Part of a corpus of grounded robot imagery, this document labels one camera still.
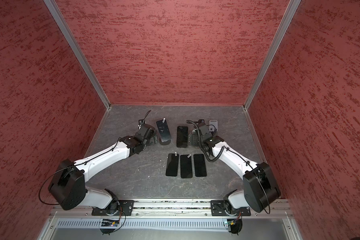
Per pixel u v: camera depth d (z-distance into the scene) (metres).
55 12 0.73
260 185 0.42
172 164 0.91
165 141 0.93
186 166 0.88
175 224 0.77
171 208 0.76
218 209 0.74
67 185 0.42
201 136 0.66
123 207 0.74
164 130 0.94
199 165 0.90
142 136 0.65
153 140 0.70
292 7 0.71
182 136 0.93
